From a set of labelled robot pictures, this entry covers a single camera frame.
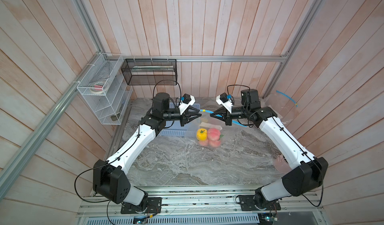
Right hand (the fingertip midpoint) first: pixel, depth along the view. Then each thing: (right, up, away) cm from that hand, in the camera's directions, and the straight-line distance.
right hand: (211, 113), depth 73 cm
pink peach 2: (-2, -18, +15) cm, 24 cm away
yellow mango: (-4, -12, +10) cm, 16 cm away
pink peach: (+3, -11, +9) cm, 15 cm away
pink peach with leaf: (+4, -18, +13) cm, 22 cm away
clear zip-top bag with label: (-1, -4, +10) cm, 11 cm away
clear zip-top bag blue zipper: (+55, +4, +27) cm, 62 cm away
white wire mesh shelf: (-52, +4, +5) cm, 53 cm away
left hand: (-6, 0, -3) cm, 7 cm away
